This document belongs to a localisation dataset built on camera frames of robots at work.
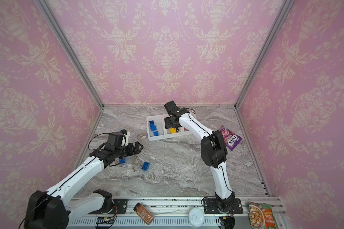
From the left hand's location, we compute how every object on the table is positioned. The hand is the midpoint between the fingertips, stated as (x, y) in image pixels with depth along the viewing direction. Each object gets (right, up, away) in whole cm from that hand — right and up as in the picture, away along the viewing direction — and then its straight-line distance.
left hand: (138, 148), depth 83 cm
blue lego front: (+5, +11, +23) cm, 26 cm away
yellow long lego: (+20, +9, +19) cm, 30 cm away
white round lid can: (+32, -29, -17) cm, 46 cm away
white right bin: (+29, +9, +16) cm, 34 cm away
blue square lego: (+8, +7, +16) cm, 19 cm away
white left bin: (+9, +15, +27) cm, 32 cm away
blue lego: (+4, +15, +22) cm, 27 cm away
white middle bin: (+17, +7, +14) cm, 23 cm away
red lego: (+29, +10, +17) cm, 35 cm away
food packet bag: (+65, -31, -12) cm, 73 cm away
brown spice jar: (+7, -29, -15) cm, 33 cm away
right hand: (+20, +14, +12) cm, 27 cm away
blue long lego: (+3, -12, +4) cm, 13 cm away
